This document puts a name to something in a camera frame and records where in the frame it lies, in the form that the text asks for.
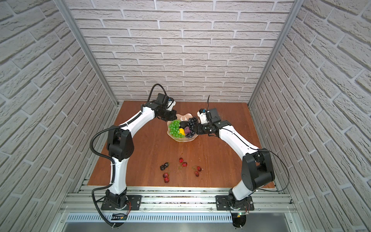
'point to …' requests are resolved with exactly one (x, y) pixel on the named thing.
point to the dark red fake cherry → (184, 164)
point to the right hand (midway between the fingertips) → (196, 127)
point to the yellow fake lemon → (182, 131)
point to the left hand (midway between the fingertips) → (178, 115)
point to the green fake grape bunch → (174, 127)
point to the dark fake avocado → (183, 124)
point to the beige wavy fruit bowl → (184, 117)
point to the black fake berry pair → (165, 165)
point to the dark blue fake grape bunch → (192, 121)
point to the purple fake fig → (187, 130)
